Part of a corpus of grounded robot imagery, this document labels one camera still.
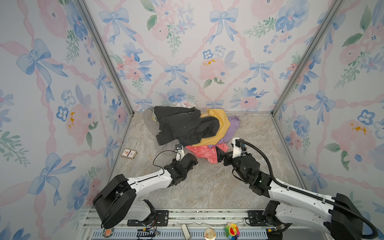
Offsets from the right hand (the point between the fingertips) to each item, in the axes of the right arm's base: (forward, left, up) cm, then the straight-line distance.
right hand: (224, 145), depth 76 cm
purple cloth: (+32, -14, -19) cm, 40 cm away
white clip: (-35, +18, -18) cm, 44 cm away
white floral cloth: (+46, +23, -14) cm, 53 cm away
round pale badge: (-36, +7, -21) cm, 42 cm away
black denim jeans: (+19, +22, -6) cm, 29 cm away
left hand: (0, +20, -13) cm, 24 cm away
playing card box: (+5, +57, -19) cm, 60 cm away
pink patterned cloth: (+5, +6, -18) cm, 19 cm away
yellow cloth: (+22, -4, -10) cm, 24 cm away
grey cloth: (+26, +46, -19) cm, 56 cm away
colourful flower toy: (-35, -3, -20) cm, 40 cm away
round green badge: (-36, +55, -21) cm, 69 cm away
